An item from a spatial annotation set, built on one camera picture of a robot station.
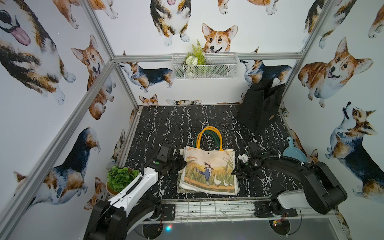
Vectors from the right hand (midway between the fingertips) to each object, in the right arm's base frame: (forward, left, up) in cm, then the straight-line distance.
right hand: (233, 174), depth 84 cm
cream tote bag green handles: (-8, +28, +2) cm, 30 cm away
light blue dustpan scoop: (+15, -40, -4) cm, 43 cm away
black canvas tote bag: (+31, -17, +23) cm, 42 cm away
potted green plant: (-7, +55, +15) cm, 58 cm away
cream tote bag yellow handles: (+2, +13, -1) cm, 13 cm away
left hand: (+5, +24, +6) cm, 25 cm away
